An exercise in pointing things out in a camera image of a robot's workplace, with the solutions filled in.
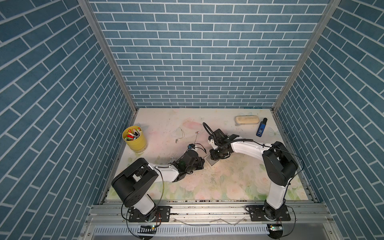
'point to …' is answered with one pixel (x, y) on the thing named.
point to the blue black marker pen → (261, 128)
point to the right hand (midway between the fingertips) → (213, 157)
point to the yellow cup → (138, 145)
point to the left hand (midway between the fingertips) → (208, 162)
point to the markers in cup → (133, 135)
